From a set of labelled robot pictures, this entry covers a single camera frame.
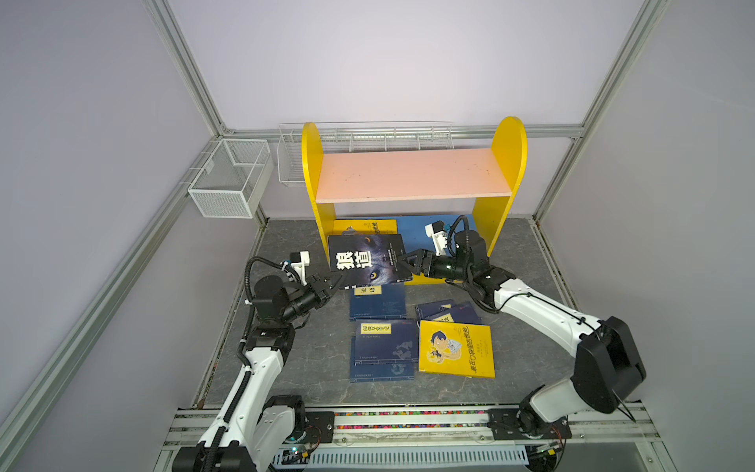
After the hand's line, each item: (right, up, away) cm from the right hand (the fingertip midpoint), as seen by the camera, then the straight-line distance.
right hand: (402, 259), depth 78 cm
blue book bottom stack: (-6, -32, +4) cm, 33 cm away
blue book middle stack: (-5, -25, +9) cm, 27 cm away
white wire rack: (-12, +39, +16) cm, 44 cm away
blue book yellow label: (-7, -15, +19) cm, 25 cm away
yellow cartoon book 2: (+16, -26, +5) cm, 31 cm away
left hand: (-14, -4, -6) cm, 15 cm away
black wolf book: (-11, 0, -3) cm, 11 cm away
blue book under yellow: (+15, -17, +13) cm, 26 cm away
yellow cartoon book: (-11, +10, +18) cm, 23 cm away
